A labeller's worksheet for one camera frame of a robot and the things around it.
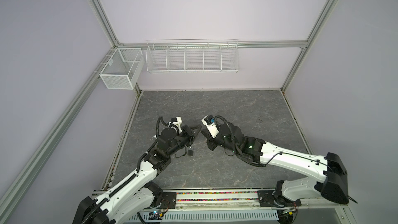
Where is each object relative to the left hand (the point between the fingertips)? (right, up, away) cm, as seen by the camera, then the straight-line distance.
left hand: (203, 128), depth 72 cm
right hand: (0, -2, 0) cm, 2 cm away
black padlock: (-8, -16, +17) cm, 25 cm away
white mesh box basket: (-53, +35, +30) cm, 70 cm away
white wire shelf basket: (-7, +43, +27) cm, 51 cm away
